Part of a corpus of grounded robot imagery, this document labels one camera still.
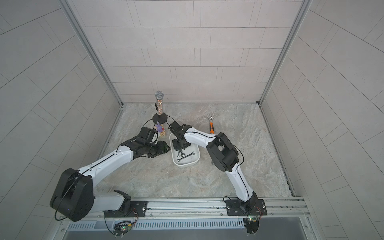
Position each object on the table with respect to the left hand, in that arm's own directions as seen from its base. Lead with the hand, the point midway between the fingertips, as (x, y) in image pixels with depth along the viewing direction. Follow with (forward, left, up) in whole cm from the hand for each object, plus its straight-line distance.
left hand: (170, 148), depth 85 cm
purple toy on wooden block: (+15, +8, -2) cm, 17 cm away
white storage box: (-2, -11, -6) cm, 13 cm away
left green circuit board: (-36, +17, -5) cm, 41 cm away
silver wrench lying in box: (0, -13, -5) cm, 14 cm away
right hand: (+6, -4, -9) cm, 11 cm away
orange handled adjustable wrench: (+26, -26, -5) cm, 37 cm away
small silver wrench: (-1, -6, -6) cm, 9 cm away
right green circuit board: (-35, -41, -6) cm, 54 cm away
